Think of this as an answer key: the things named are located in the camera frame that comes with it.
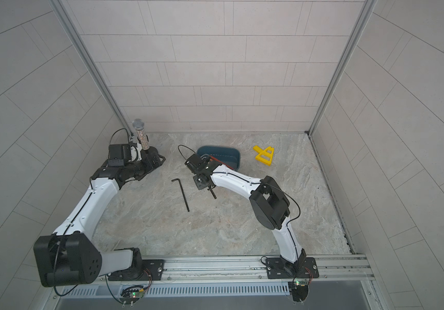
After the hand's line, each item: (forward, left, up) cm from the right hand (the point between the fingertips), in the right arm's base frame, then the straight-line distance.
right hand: (205, 180), depth 91 cm
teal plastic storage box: (+17, -12, -4) cm, 21 cm away
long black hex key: (-4, +11, -4) cm, 12 cm away
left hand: (+3, +17, +14) cm, 22 cm away
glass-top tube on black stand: (+15, +26, +24) cm, 39 cm away
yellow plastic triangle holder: (+16, -32, -5) cm, 36 cm away
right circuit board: (-44, -35, -8) cm, 56 cm away
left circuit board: (-42, +24, -3) cm, 49 cm away
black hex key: (-9, -4, +4) cm, 11 cm away
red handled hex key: (+18, -3, -6) cm, 19 cm away
